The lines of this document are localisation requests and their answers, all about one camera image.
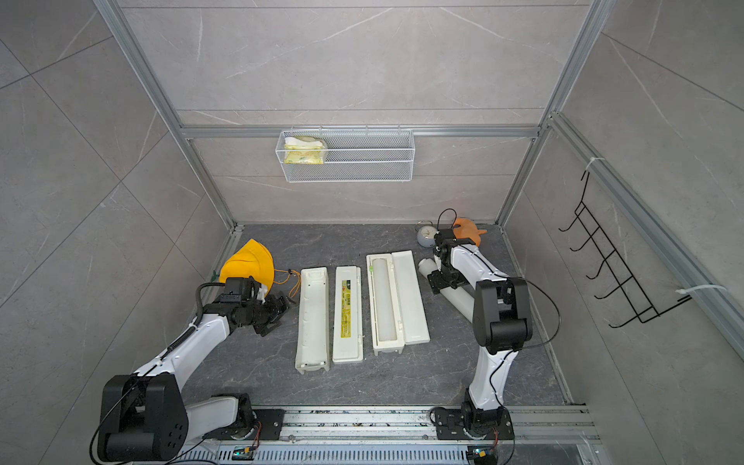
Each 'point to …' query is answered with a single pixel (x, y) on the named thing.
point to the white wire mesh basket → (348, 156)
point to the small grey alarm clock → (425, 236)
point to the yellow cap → (252, 260)
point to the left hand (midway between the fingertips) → (292, 307)
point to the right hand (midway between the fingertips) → (452, 284)
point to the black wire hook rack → (615, 269)
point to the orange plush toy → (467, 229)
